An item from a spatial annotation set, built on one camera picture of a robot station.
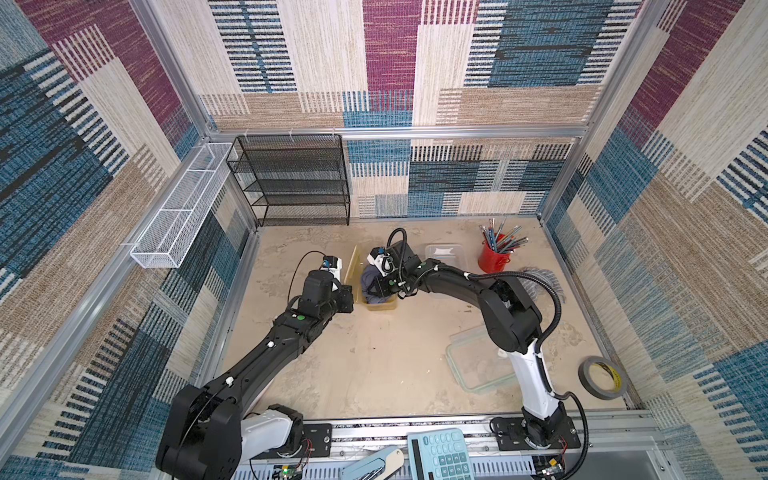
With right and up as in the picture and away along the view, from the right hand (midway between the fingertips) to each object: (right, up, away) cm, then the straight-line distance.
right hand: (374, 292), depth 95 cm
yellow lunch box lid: (-6, +5, -2) cm, 8 cm away
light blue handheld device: (+1, -35, -27) cm, 44 cm away
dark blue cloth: (-2, +6, -2) cm, 6 cm away
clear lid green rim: (+30, -19, -10) cm, 36 cm away
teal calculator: (+16, -34, -25) cm, 45 cm away
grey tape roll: (+57, -22, -16) cm, 63 cm away
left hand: (-6, +3, -10) cm, 12 cm away
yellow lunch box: (+5, -3, -4) cm, 7 cm away
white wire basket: (-47, +16, -24) cm, 55 cm away
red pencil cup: (+39, +10, +6) cm, 40 cm away
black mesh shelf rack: (-30, +39, +14) cm, 51 cm away
